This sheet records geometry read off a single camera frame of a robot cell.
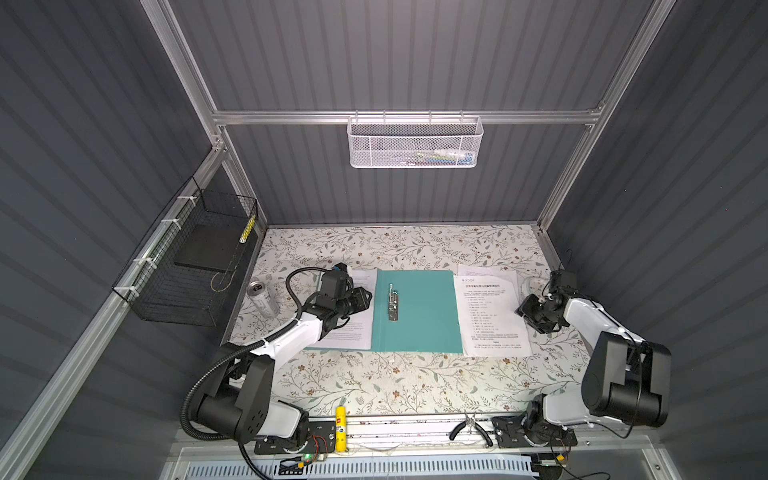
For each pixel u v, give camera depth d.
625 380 0.44
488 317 0.96
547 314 0.76
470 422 0.76
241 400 0.43
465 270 1.06
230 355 0.45
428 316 0.93
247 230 0.81
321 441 0.72
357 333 0.92
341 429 0.73
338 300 0.71
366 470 0.77
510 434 0.73
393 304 0.96
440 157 0.92
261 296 0.86
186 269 0.72
